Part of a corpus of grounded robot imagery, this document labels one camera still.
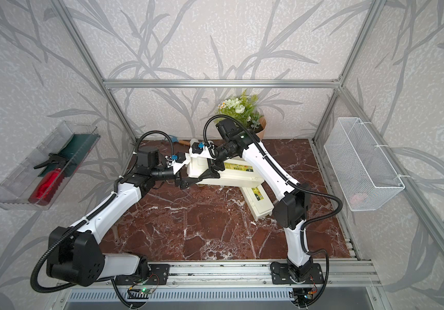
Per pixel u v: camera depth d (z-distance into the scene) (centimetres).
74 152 72
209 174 65
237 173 79
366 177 60
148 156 62
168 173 68
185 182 68
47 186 58
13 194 58
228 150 65
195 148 61
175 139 121
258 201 85
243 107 94
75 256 40
